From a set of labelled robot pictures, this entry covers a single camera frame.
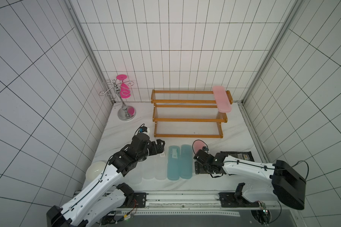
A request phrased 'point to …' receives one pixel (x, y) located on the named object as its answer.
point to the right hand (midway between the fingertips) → (198, 169)
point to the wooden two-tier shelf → (180, 113)
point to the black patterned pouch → (246, 155)
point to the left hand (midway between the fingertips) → (156, 147)
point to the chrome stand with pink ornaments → (122, 89)
